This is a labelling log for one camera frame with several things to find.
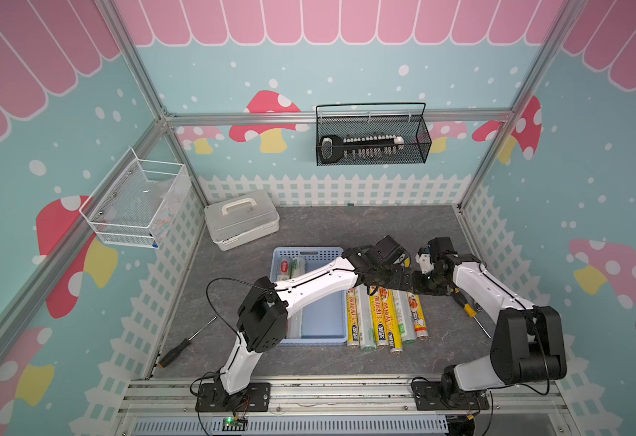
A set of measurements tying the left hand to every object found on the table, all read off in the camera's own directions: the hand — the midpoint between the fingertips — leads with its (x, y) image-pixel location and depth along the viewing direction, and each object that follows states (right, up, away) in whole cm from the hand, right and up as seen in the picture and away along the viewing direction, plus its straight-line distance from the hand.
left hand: (396, 284), depth 81 cm
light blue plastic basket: (-23, -13, +7) cm, 27 cm away
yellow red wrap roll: (-13, -12, +4) cm, 18 cm away
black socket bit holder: (-19, +44, +8) cm, 48 cm away
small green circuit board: (-47, -36, -8) cm, 60 cm away
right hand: (+9, -3, +8) cm, 12 cm away
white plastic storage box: (-53, +21, +19) cm, 60 cm away
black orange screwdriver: (-66, -20, 0) cm, 69 cm away
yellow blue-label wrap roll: (0, -12, +4) cm, 12 cm away
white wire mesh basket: (-78, +25, 0) cm, 82 cm away
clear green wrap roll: (-9, -13, +2) cm, 16 cm away
